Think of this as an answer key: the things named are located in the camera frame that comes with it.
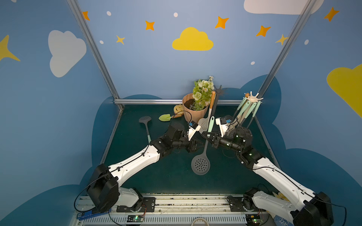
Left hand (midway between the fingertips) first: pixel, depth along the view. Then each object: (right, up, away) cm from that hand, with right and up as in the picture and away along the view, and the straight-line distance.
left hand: (204, 143), depth 72 cm
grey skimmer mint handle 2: (+27, +16, +2) cm, 32 cm away
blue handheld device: (-59, -35, -2) cm, 68 cm away
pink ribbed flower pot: (-5, +15, +25) cm, 30 cm away
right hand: (0, +6, -1) cm, 6 cm away
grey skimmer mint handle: (+20, +19, +5) cm, 29 cm away
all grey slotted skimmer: (-41, +12, +36) cm, 56 cm away
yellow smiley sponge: (-15, +20, +44) cm, 50 cm away
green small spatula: (-24, +14, +43) cm, 52 cm away
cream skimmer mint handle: (+21, +17, +3) cm, 27 cm away
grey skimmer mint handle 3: (-2, -12, +3) cm, 12 cm away
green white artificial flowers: (+2, +31, +20) cm, 37 cm away
